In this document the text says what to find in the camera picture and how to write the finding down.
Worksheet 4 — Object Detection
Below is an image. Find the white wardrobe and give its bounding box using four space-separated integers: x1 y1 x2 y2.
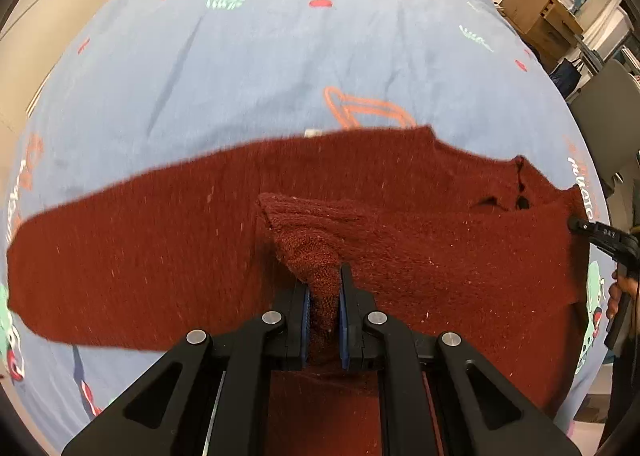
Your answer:
0 0 172 172

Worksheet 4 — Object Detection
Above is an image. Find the dark red knit sweater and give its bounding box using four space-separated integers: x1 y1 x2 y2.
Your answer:
8 127 589 455

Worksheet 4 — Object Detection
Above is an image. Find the dark bag on floor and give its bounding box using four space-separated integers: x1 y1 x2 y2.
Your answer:
549 58 582 98

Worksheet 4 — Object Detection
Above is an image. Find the person's right hand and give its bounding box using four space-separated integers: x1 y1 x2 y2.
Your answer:
606 270 638 320

